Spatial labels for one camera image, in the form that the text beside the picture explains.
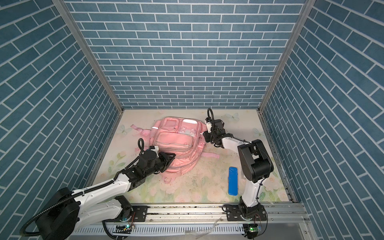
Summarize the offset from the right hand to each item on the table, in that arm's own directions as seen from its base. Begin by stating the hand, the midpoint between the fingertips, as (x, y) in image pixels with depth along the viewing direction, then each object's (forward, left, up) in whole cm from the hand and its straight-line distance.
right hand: (206, 131), depth 99 cm
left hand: (-23, +14, +6) cm, 27 cm away
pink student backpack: (-7, +15, +2) cm, 16 cm away
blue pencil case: (-29, -17, -7) cm, 34 cm away
